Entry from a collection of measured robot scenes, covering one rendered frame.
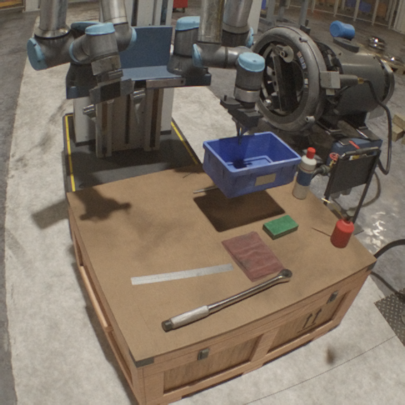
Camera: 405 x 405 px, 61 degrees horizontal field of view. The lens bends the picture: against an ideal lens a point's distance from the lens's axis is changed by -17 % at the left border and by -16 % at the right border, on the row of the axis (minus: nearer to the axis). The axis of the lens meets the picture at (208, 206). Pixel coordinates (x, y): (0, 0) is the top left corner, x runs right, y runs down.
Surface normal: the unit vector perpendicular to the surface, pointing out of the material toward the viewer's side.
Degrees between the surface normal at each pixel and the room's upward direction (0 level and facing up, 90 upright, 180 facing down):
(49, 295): 0
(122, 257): 0
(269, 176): 90
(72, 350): 0
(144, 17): 90
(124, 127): 90
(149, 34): 90
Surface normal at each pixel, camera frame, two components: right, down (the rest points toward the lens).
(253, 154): 0.47, 0.59
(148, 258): 0.11, -0.77
